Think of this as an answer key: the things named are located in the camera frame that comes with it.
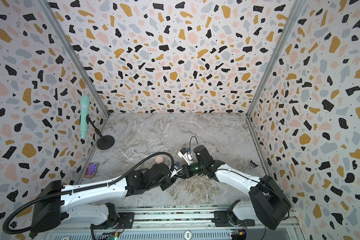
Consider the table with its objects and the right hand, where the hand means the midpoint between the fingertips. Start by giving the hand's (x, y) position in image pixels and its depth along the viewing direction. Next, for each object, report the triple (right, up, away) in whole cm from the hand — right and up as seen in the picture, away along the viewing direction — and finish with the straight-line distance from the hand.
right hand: (175, 172), depth 76 cm
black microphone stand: (-51, +13, +27) cm, 59 cm away
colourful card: (-52, -2, +14) cm, 54 cm away
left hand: (+1, 0, 0) cm, 1 cm away
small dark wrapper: (+45, 0, +14) cm, 47 cm away
